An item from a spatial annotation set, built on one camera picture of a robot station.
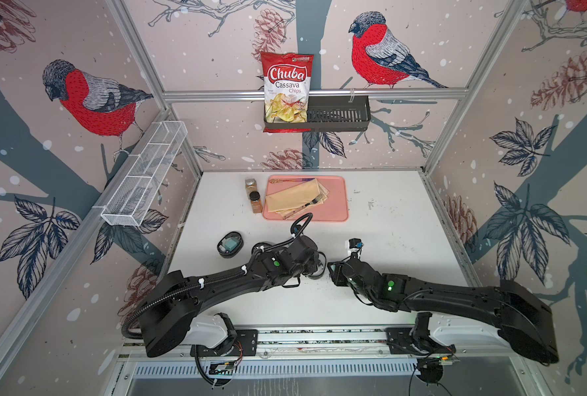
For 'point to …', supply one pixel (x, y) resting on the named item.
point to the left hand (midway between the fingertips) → (320, 255)
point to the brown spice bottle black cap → (255, 203)
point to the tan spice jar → (251, 185)
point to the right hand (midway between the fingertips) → (329, 265)
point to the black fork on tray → (315, 200)
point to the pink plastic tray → (334, 209)
